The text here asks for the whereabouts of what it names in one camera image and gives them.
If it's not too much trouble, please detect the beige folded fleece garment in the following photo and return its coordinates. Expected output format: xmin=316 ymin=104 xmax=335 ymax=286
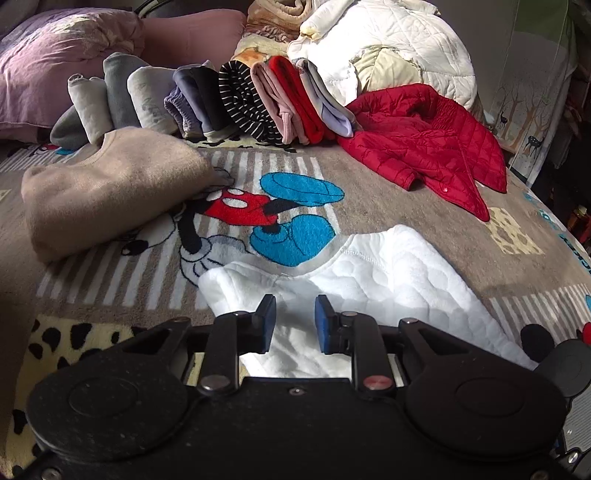
xmin=21 ymin=127 xmax=215 ymax=263

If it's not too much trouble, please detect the purple pillow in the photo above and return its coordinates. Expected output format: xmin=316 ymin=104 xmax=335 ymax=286
xmin=1 ymin=8 xmax=144 ymax=143

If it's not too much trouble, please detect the white quilted jacket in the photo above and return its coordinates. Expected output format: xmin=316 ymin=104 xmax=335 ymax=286
xmin=198 ymin=224 xmax=536 ymax=378

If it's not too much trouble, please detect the grey folded garment row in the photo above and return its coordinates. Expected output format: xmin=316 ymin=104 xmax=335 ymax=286
xmin=50 ymin=52 xmax=178 ymax=151

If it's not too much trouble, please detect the red folded garment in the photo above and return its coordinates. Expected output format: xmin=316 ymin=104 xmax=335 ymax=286
xmin=269 ymin=56 xmax=337 ymax=145

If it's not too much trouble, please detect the striped black white garment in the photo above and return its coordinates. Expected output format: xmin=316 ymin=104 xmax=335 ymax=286
xmin=218 ymin=60 xmax=283 ymax=145

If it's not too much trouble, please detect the red quilted jacket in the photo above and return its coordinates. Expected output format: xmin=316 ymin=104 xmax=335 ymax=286
xmin=339 ymin=84 xmax=507 ymax=222

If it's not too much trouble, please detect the pink folded garment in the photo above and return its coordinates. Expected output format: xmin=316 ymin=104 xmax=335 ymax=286
xmin=250 ymin=62 xmax=310 ymax=145

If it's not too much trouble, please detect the tan plush blanket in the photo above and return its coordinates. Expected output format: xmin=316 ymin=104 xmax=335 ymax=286
xmin=232 ymin=0 xmax=318 ymax=66

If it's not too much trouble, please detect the white quilted blanket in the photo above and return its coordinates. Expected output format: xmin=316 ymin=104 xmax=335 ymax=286
xmin=287 ymin=1 xmax=477 ymax=109

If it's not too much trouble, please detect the dark purple folded garment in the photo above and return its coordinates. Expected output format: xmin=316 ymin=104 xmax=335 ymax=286
xmin=163 ymin=61 xmax=238 ymax=143

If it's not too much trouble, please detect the pink pillow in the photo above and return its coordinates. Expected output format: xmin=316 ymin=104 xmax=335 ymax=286
xmin=139 ymin=9 xmax=246 ymax=68

